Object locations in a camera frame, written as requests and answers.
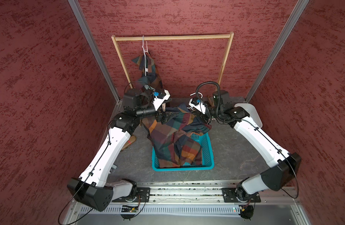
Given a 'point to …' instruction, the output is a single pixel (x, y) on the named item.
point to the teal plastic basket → (207, 161)
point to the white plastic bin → (252, 112)
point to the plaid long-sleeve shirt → (177, 141)
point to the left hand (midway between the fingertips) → (172, 108)
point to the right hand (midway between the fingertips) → (192, 113)
